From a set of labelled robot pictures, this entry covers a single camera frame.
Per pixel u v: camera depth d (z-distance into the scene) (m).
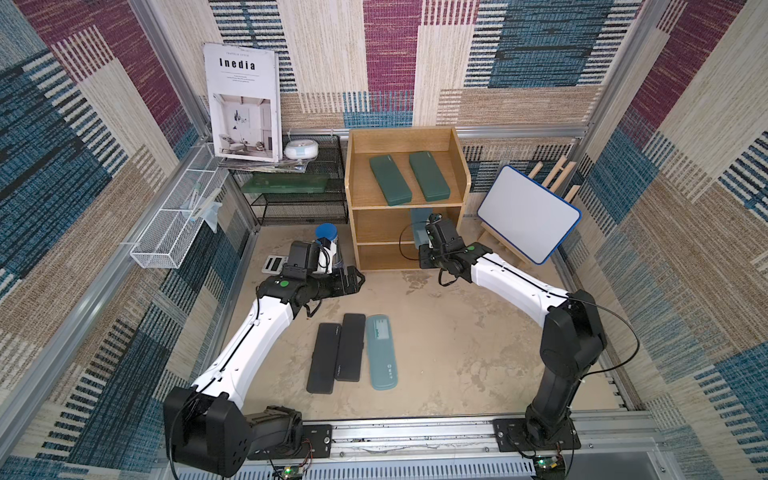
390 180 0.87
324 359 0.86
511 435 0.73
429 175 0.88
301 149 0.87
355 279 0.71
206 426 0.38
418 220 0.78
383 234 0.88
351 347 0.88
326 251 0.73
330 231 0.92
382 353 0.90
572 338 0.46
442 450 0.73
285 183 0.95
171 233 0.94
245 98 0.78
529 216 0.93
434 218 0.80
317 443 0.73
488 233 1.08
